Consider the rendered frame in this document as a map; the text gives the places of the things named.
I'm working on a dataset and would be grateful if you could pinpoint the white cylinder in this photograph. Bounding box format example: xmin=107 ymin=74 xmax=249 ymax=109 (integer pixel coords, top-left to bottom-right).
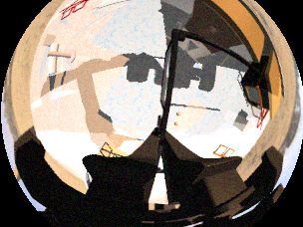
xmin=48 ymin=43 xmax=59 ymax=75

